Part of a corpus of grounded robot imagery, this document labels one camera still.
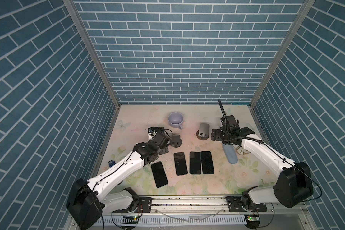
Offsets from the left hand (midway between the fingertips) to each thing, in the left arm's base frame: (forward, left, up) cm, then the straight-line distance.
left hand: (160, 146), depth 82 cm
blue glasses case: (0, -45, -10) cm, 46 cm away
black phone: (-7, -29, -13) cm, 33 cm away
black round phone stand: (+14, -28, -7) cm, 32 cm away
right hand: (+8, -34, +2) cm, 35 cm away
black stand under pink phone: (+9, -9, -8) cm, 15 cm away
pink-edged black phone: (-5, -12, -13) cm, 18 cm away
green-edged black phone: (-5, -21, -12) cm, 25 cm away
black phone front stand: (-11, +1, -14) cm, 17 cm away
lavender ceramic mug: (+28, -9, -10) cm, 31 cm away
